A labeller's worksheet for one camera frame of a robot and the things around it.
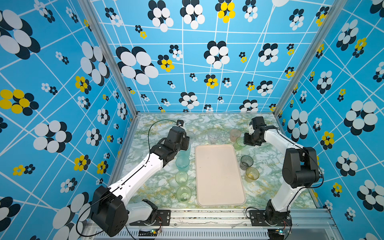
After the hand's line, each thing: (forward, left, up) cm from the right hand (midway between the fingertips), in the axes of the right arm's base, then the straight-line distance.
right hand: (247, 141), depth 96 cm
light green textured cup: (-22, +42, -5) cm, 47 cm away
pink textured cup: (+9, +6, -4) cm, 12 cm away
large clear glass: (+8, +21, -3) cm, 23 cm away
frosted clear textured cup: (+6, +37, -2) cm, 37 cm away
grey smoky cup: (-12, +2, -4) cm, 13 cm away
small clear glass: (+7, +13, -5) cm, 16 cm away
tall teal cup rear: (-9, +39, 0) cm, 40 cm away
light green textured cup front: (-31, +40, -5) cm, 51 cm away
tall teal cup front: (-14, +42, -3) cm, 44 cm away
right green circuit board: (-48, -5, -6) cm, 49 cm away
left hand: (-7, +39, +15) cm, 43 cm away
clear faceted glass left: (+6, +31, -3) cm, 31 cm away
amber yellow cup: (-20, +1, -4) cm, 20 cm away
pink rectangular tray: (-25, +20, -5) cm, 32 cm away
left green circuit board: (-49, +54, -6) cm, 73 cm away
